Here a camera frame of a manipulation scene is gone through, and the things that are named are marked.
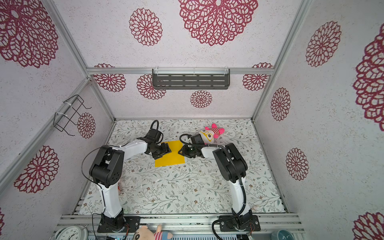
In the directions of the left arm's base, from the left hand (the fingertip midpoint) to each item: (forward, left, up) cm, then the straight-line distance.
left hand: (167, 154), depth 99 cm
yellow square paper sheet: (-2, -3, -2) cm, 4 cm away
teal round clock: (-45, -58, +1) cm, 74 cm away
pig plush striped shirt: (-44, +5, +7) cm, 45 cm away
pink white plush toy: (+11, -28, +7) cm, 31 cm away
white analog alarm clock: (-43, +39, +4) cm, 58 cm away
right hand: (+2, -8, +2) cm, 8 cm away
